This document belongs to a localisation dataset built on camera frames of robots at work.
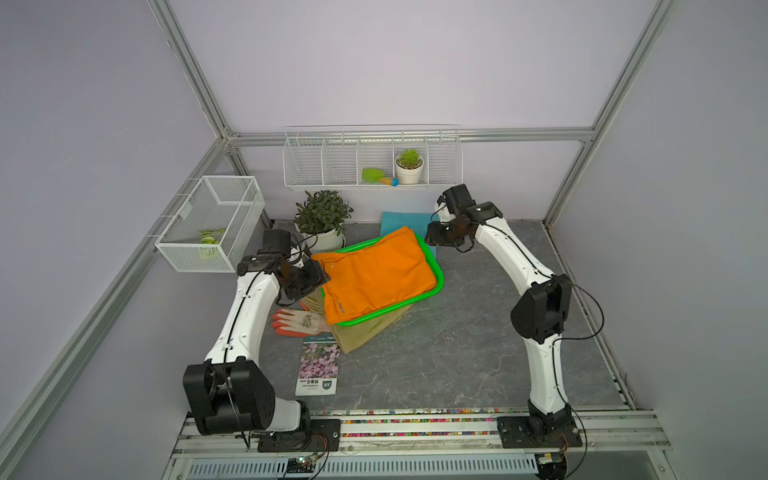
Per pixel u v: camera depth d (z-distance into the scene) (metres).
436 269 0.93
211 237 0.75
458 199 0.73
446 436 0.75
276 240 0.64
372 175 1.02
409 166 0.91
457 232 0.70
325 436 0.72
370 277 0.92
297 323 0.93
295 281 0.68
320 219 0.96
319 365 0.85
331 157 0.98
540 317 0.56
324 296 0.84
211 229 0.77
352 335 0.89
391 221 1.21
